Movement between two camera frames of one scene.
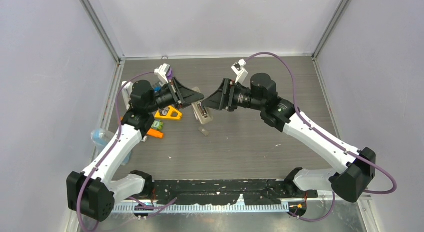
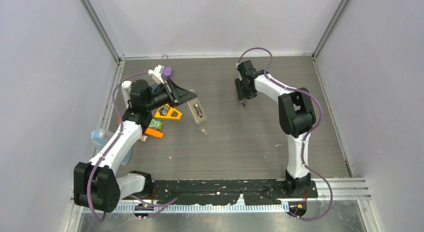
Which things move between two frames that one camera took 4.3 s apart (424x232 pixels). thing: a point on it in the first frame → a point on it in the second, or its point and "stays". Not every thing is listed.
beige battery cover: [203, 130] stays
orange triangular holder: [168, 112] stays
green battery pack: [158, 125] stays
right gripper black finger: [219, 98] → [238, 84]
